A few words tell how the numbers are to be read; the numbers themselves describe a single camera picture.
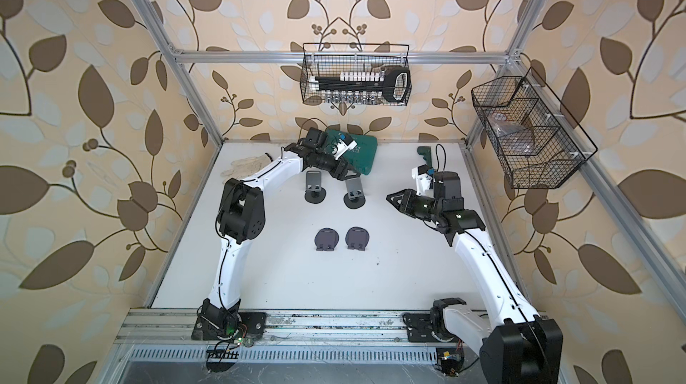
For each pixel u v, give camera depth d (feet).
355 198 3.17
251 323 2.47
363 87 2.78
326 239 2.99
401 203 2.30
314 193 3.34
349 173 2.85
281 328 2.47
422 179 2.36
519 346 1.22
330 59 2.99
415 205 2.22
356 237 3.00
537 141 2.39
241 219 1.93
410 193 2.23
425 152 3.79
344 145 2.84
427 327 2.42
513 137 2.28
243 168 3.67
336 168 2.81
